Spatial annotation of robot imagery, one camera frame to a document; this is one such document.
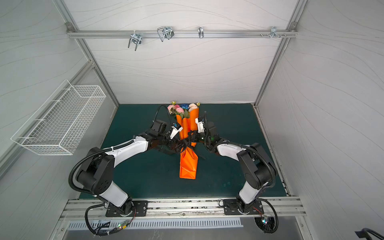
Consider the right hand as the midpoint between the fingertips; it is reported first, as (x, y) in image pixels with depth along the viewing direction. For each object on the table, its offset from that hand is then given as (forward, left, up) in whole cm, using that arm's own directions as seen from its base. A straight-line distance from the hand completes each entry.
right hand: (190, 129), depth 89 cm
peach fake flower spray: (+28, 0, -9) cm, 30 cm away
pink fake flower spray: (+25, +17, -8) cm, 31 cm away
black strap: (-6, -1, -10) cm, 12 cm away
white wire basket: (-15, +59, +20) cm, 65 cm away
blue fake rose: (+28, +7, -9) cm, 30 cm away
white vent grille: (-46, +8, -13) cm, 49 cm away
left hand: (-4, +5, -3) cm, 8 cm away
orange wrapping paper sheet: (-15, 0, -9) cm, 18 cm away
